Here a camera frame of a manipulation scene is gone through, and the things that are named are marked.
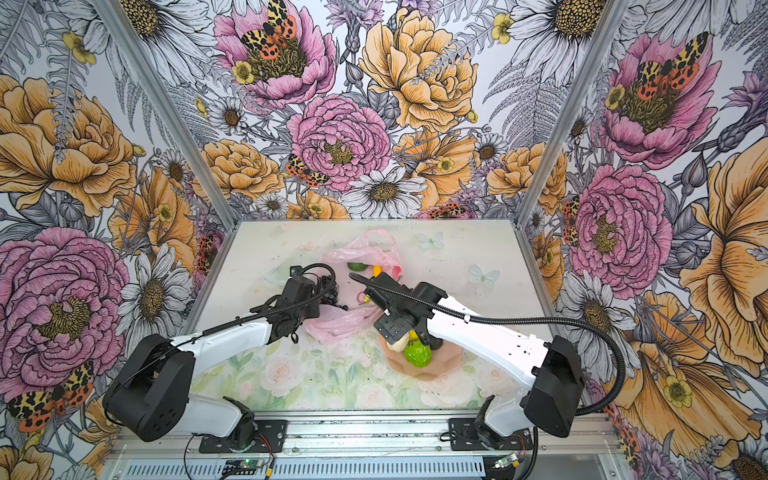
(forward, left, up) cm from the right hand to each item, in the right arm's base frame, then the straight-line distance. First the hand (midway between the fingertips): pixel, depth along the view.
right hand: (405, 323), depth 77 cm
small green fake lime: (+27, +15, -11) cm, 33 cm away
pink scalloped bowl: (-5, -11, -13) cm, 17 cm away
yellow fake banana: (+26, +8, -13) cm, 30 cm away
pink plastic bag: (+27, +10, -4) cm, 29 cm away
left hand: (+11, +29, -9) cm, 32 cm away
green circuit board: (-27, +39, -15) cm, 50 cm away
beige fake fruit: (-2, +1, -9) cm, 9 cm away
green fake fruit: (-5, -3, -9) cm, 10 cm away
